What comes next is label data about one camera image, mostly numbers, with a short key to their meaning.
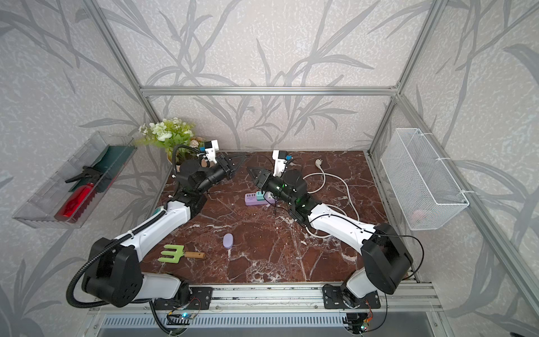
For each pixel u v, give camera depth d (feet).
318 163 3.75
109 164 2.38
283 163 2.23
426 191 1.99
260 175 2.18
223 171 2.16
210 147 2.31
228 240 2.83
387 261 1.40
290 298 2.47
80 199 1.96
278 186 2.14
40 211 1.89
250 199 3.19
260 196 3.07
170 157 3.07
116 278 1.37
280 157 2.22
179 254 2.77
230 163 2.27
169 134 2.84
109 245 1.39
